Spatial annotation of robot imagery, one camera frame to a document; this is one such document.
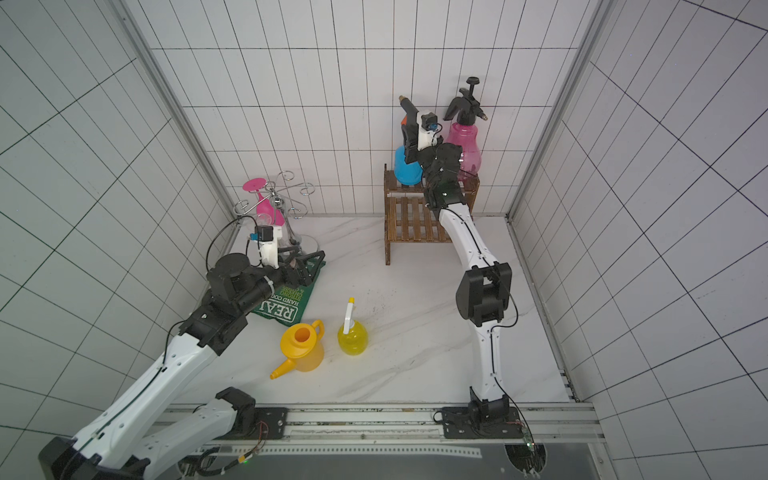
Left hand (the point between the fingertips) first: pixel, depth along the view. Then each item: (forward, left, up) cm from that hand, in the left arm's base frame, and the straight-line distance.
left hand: (309, 257), depth 71 cm
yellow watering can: (-15, +2, -18) cm, 24 cm away
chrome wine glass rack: (+23, +13, +1) cm, 27 cm away
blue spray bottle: (+28, -25, +4) cm, 38 cm away
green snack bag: (0, +12, -26) cm, 28 cm away
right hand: (+32, -21, +18) cm, 42 cm away
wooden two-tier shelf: (+27, -26, -15) cm, 41 cm away
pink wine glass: (+27, +22, -9) cm, 36 cm away
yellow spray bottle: (-12, -10, -19) cm, 25 cm away
